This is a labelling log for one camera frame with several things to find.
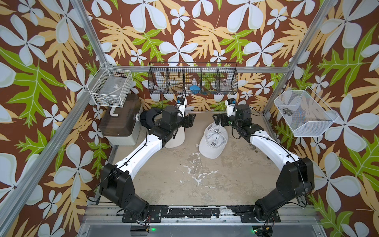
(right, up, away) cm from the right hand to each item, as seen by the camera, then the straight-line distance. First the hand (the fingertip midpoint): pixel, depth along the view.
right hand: (219, 113), depth 85 cm
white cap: (-25, -16, +16) cm, 34 cm away
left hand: (-17, +1, -7) cm, 18 cm away
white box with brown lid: (-57, -9, +3) cm, 58 cm away
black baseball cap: (-47, -1, +16) cm, 50 cm away
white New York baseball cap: (0, -18, +16) cm, 24 cm away
